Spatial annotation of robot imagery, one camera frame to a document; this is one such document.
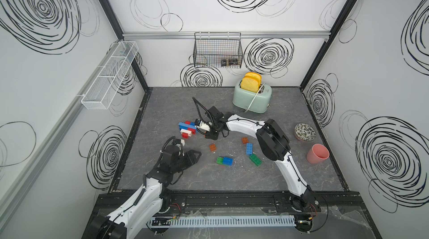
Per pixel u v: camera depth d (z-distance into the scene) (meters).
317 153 0.79
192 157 0.76
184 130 0.95
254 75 0.97
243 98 0.99
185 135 0.95
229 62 0.89
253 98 0.94
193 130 0.94
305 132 0.96
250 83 0.95
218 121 0.75
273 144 0.56
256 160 0.85
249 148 0.89
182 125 0.99
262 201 0.76
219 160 0.83
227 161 0.81
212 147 0.91
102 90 0.73
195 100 0.83
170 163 0.64
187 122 0.99
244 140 0.91
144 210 0.55
